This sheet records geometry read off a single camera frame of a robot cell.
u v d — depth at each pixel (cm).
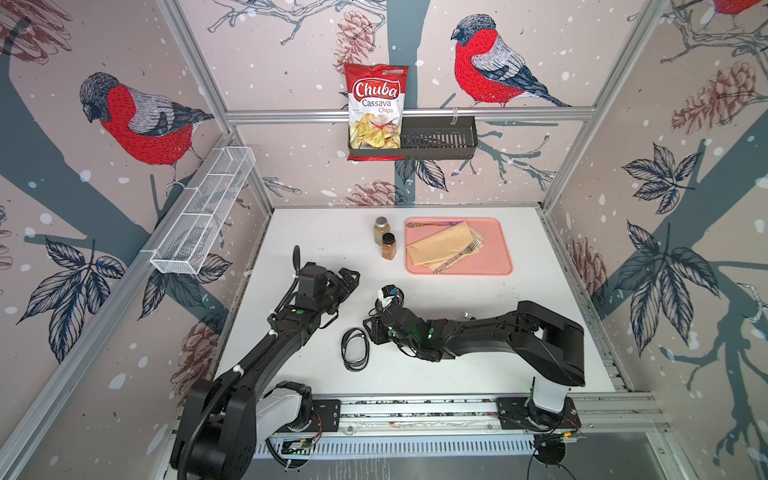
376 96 83
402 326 63
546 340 50
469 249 107
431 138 107
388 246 100
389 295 75
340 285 76
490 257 107
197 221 76
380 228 103
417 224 114
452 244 111
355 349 85
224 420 40
